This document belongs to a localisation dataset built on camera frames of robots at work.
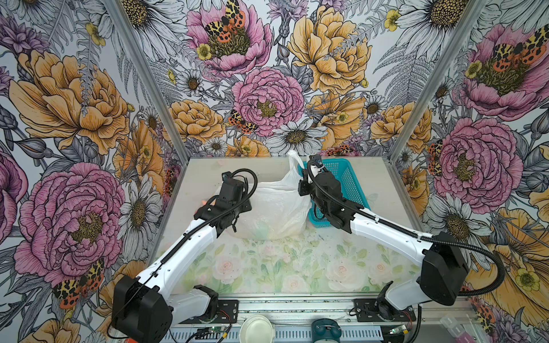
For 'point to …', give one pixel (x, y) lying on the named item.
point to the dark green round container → (326, 330)
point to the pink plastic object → (457, 331)
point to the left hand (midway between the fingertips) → (242, 204)
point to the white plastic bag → (279, 209)
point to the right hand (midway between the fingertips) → (302, 174)
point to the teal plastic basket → (342, 170)
